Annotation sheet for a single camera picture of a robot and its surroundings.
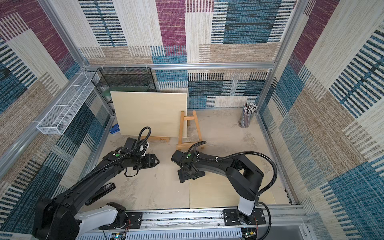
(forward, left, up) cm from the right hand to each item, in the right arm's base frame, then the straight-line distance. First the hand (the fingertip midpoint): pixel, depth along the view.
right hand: (194, 177), depth 85 cm
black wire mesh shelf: (+57, +46, +26) cm, 78 cm away
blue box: (+34, +56, +2) cm, 65 cm away
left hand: (+5, +21, +9) cm, 23 cm away
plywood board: (-7, -10, -1) cm, 12 cm away
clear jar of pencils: (+36, -35, +7) cm, 51 cm away
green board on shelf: (+42, +52, +27) cm, 72 cm away
